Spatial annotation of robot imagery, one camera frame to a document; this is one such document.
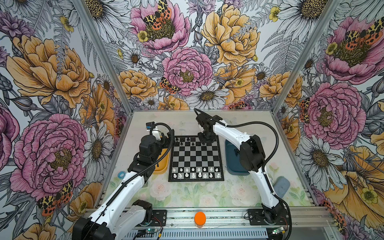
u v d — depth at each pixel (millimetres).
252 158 596
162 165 890
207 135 844
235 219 760
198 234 1118
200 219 655
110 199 447
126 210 481
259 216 746
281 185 815
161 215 747
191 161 925
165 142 576
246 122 624
